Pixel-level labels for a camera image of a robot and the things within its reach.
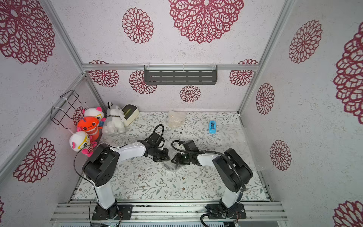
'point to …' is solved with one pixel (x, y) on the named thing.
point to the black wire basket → (65, 108)
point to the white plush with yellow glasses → (79, 140)
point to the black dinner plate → (173, 167)
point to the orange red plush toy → (90, 124)
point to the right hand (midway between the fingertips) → (171, 160)
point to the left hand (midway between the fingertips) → (170, 158)
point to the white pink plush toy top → (95, 112)
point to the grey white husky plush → (113, 123)
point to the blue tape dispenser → (212, 126)
